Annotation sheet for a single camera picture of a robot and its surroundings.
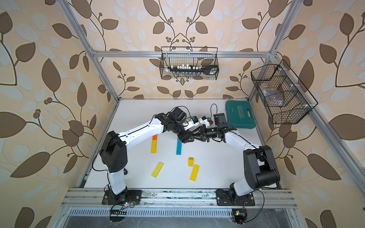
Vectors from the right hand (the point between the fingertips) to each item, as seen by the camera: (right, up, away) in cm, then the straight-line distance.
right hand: (191, 135), depth 81 cm
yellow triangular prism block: (0, -17, +5) cm, 18 cm away
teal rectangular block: (-8, -9, +12) cm, 17 cm away
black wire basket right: (+49, +18, -7) cm, 53 cm away
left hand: (+1, 0, +2) cm, 2 cm away
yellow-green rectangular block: (-20, -21, +4) cm, 29 cm away
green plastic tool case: (+37, +12, +23) cm, 46 cm away
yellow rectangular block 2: (+2, -23, +2) cm, 23 cm away
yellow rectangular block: (-24, -9, +12) cm, 29 cm away
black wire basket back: (-3, +47, +13) cm, 49 cm away
